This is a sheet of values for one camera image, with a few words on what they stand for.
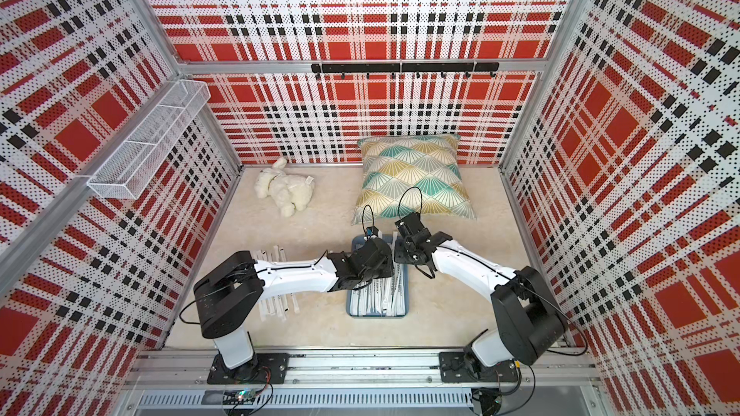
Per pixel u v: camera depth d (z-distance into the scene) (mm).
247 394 692
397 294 858
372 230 802
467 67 884
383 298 855
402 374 736
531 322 425
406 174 951
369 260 663
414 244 676
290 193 1012
